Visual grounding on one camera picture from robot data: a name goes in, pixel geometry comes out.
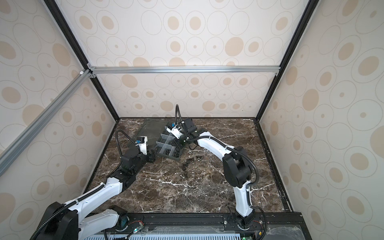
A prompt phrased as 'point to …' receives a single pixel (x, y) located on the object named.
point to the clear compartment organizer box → (168, 145)
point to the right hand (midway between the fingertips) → (179, 141)
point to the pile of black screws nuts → (197, 160)
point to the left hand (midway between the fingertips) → (158, 145)
